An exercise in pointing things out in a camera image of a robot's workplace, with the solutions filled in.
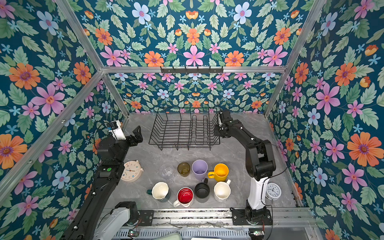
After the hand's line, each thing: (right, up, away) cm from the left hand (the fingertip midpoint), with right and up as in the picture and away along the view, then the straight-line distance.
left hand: (131, 124), depth 71 cm
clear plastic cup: (+14, -30, +17) cm, 37 cm away
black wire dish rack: (+21, -2, +40) cm, 45 cm away
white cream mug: (+45, -36, +10) cm, 59 cm away
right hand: (+45, -4, +26) cm, 52 cm away
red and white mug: (+25, -38, +7) cm, 47 cm away
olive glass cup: (+23, -27, +17) cm, 40 cm away
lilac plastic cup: (+33, -25, +15) cm, 44 cm away
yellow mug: (+45, -29, +16) cm, 56 cm away
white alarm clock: (+73, -36, +7) cm, 81 cm away
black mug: (+34, -37, +11) cm, 51 cm away
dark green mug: (+11, -37, +9) cm, 40 cm away
